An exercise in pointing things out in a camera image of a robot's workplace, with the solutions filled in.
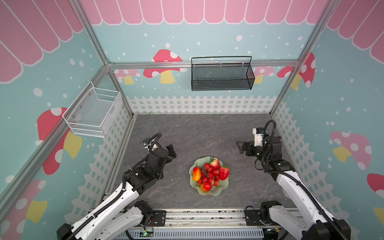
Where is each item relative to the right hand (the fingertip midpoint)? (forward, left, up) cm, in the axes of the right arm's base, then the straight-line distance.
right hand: (241, 142), depth 80 cm
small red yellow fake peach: (-20, +19, -11) cm, 30 cm away
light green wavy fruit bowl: (-5, +23, -14) cm, 27 cm away
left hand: (-6, +39, +1) cm, 39 cm away
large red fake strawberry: (-12, +10, -11) cm, 19 cm away
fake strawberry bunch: (-12, +17, -14) cm, 25 cm away
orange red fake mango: (-12, +24, -12) cm, 30 cm away
